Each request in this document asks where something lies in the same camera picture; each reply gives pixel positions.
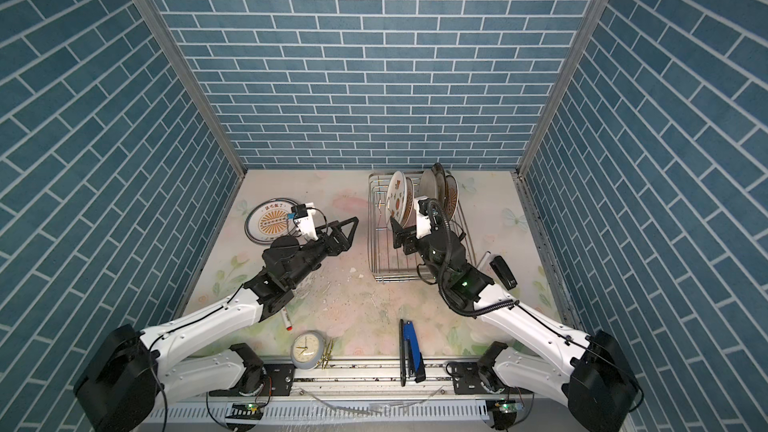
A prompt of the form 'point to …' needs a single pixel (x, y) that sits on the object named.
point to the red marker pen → (288, 322)
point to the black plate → (439, 171)
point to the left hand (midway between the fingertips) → (352, 223)
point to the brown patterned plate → (452, 195)
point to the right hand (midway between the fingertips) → (405, 211)
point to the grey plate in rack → (428, 185)
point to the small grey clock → (307, 348)
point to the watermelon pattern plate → (396, 198)
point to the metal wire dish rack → (389, 264)
